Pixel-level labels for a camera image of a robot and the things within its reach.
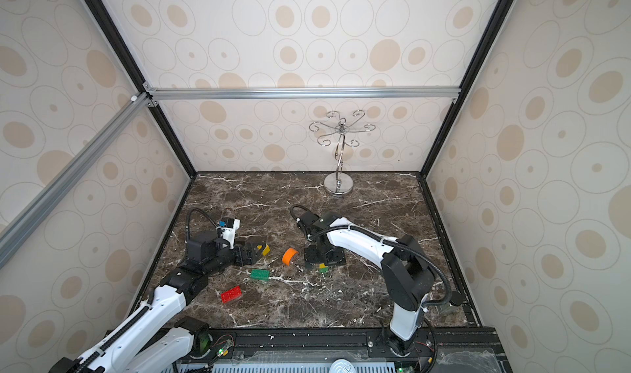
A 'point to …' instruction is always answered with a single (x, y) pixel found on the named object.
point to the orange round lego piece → (288, 255)
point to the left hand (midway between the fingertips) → (261, 243)
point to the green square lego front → (324, 270)
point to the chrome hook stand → (340, 182)
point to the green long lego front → (260, 274)
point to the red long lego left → (229, 295)
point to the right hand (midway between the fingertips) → (328, 264)
